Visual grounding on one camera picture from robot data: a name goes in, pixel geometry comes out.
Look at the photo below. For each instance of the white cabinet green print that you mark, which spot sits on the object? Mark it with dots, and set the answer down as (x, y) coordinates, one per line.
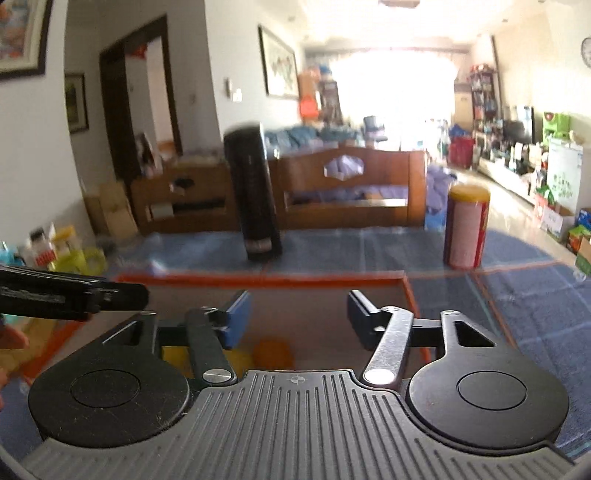
(564, 173)

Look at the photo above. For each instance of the orange cardboard box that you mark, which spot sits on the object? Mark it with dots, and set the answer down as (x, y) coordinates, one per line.
(307, 311)

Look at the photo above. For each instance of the round wall clock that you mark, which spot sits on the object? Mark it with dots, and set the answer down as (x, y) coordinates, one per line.
(585, 50)

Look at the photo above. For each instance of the framed picture near left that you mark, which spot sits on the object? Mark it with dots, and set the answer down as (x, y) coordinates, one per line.
(24, 26)

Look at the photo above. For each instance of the orange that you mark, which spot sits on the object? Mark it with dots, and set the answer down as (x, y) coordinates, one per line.
(273, 354)

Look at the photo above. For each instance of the large yellow fruit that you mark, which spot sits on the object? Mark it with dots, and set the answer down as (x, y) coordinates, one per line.
(178, 356)

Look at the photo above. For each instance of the framed wall painting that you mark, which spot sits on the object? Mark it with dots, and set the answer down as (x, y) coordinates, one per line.
(279, 66)

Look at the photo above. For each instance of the black tall thermos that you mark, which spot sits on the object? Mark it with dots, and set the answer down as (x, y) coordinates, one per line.
(245, 151)

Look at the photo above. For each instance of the cardboard box by wall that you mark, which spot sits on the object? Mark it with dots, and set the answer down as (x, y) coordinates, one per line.
(110, 213)

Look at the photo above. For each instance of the wooden chair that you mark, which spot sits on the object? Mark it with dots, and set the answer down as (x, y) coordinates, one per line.
(350, 187)
(186, 199)

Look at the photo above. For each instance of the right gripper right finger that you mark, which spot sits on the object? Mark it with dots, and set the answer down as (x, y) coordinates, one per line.
(385, 332)

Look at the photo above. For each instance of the wooden chair left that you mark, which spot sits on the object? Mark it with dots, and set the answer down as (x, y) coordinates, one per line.
(186, 199)

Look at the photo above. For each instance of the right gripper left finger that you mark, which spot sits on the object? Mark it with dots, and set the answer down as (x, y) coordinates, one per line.
(210, 332)

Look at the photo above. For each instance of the blue plaid tablecloth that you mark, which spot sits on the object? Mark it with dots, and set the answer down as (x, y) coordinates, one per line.
(521, 291)

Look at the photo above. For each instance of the wooden chair centre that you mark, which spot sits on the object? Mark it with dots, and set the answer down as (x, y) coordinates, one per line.
(350, 187)

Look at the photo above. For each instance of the red canister yellow lid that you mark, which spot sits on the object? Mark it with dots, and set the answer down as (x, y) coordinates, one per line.
(466, 226)

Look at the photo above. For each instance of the yellow-green panda mug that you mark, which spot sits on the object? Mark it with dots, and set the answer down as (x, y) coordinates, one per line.
(88, 262)

